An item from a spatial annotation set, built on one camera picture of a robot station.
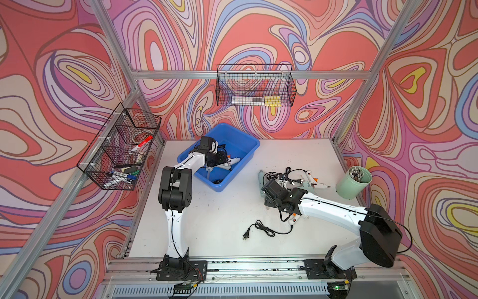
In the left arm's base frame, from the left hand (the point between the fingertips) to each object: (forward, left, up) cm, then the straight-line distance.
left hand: (226, 159), depth 103 cm
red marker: (-12, +32, +25) cm, 42 cm away
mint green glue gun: (-15, -44, -4) cm, 47 cm away
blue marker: (-27, +34, +23) cm, 49 cm away
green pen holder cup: (-20, -60, +8) cm, 64 cm away
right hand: (-27, -25, 0) cm, 36 cm away
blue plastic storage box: (+13, 0, -7) cm, 15 cm away
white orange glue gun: (-33, -32, -4) cm, 47 cm away
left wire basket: (-19, +43, +23) cm, 52 cm away
